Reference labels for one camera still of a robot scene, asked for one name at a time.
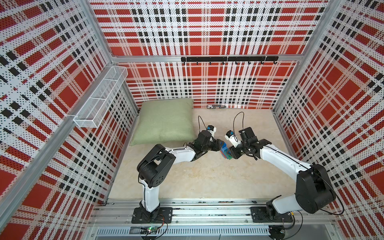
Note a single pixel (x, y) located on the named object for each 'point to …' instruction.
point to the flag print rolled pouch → (216, 106)
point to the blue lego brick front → (224, 146)
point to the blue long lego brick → (225, 153)
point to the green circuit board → (149, 230)
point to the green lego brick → (229, 156)
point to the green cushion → (163, 121)
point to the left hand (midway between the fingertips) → (223, 142)
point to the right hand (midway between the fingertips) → (232, 150)
